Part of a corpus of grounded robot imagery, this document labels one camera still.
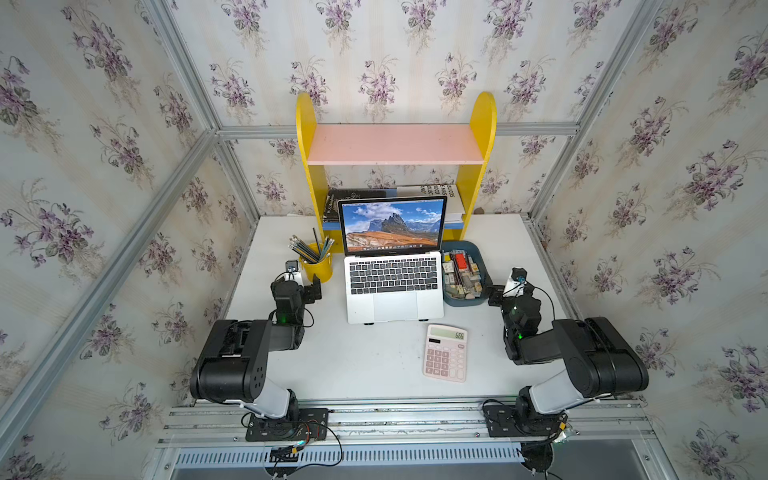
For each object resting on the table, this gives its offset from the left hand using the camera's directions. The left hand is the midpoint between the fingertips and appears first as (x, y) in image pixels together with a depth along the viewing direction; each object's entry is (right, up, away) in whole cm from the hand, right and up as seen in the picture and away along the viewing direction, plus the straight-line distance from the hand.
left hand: (304, 277), depth 93 cm
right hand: (+63, +1, -3) cm, 63 cm away
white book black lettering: (+48, +22, +4) cm, 53 cm away
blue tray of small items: (+53, -1, +6) cm, 53 cm away
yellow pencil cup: (+5, +2, +3) cm, 6 cm away
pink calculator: (+42, -21, -10) cm, 48 cm away
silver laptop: (+28, +3, -2) cm, 28 cm away
